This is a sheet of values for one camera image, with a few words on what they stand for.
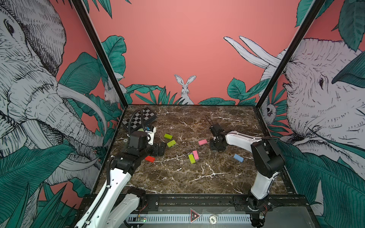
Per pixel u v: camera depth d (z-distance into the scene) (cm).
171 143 97
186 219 70
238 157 90
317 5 69
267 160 49
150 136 66
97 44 82
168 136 101
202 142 98
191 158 90
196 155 91
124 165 48
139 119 107
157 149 65
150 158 90
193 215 70
